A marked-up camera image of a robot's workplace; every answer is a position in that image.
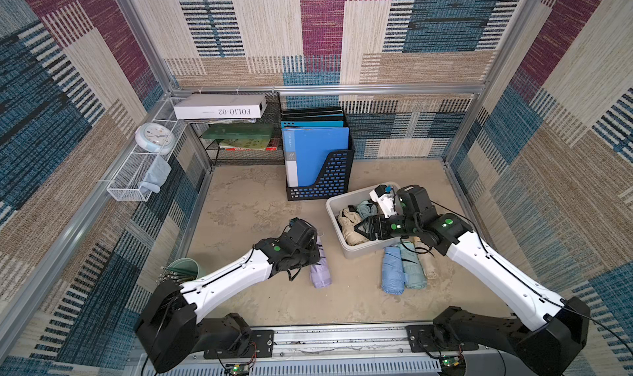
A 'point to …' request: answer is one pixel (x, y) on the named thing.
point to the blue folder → (305, 150)
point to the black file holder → (335, 178)
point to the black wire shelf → (235, 143)
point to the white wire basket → (125, 185)
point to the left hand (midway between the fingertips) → (320, 252)
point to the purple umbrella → (320, 274)
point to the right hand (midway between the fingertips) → (361, 225)
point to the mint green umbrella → (365, 209)
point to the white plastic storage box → (336, 204)
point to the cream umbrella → (348, 220)
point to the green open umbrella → (185, 269)
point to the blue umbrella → (394, 278)
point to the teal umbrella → (414, 277)
